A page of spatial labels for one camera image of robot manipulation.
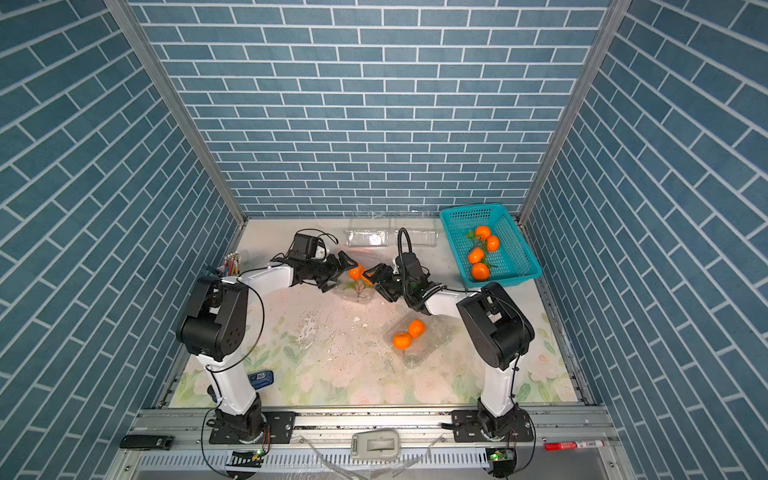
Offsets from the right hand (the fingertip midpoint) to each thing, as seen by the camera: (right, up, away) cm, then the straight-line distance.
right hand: (368, 280), depth 91 cm
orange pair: (+37, +2, +8) cm, 38 cm away
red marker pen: (+47, -37, -20) cm, 64 cm away
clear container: (-4, -5, +8) cm, 10 cm away
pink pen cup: (-40, +5, -4) cm, 41 cm away
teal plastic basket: (+50, +5, +14) cm, 53 cm away
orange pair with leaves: (+42, +16, +21) cm, 49 cm away
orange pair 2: (-4, +1, +8) cm, 9 cm away
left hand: (-4, +2, +4) cm, 6 cm away
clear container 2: (+22, -16, 0) cm, 27 cm away
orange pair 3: (+15, -14, -2) cm, 21 cm away
